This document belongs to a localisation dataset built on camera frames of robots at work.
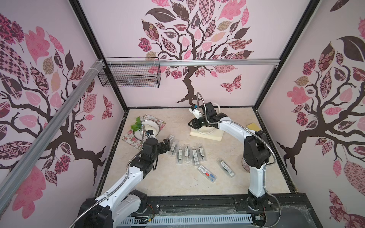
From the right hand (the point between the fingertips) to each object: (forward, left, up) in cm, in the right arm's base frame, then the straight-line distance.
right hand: (191, 120), depth 92 cm
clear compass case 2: (-17, +4, -14) cm, 22 cm away
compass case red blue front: (-31, -9, -14) cm, 36 cm away
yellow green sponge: (+6, -50, -16) cm, 53 cm away
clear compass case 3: (-20, -2, -13) cm, 24 cm away
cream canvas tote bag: (-13, -9, +4) cm, 16 cm away
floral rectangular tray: (-4, +45, -13) cm, 47 cm away
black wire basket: (+28, +41, +20) cm, 53 cm away
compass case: (-28, -20, -14) cm, 37 cm away
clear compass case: (-14, +13, -13) cm, 23 cm away
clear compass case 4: (-18, -6, -14) cm, 23 cm away
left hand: (-16, +17, -2) cm, 24 cm away
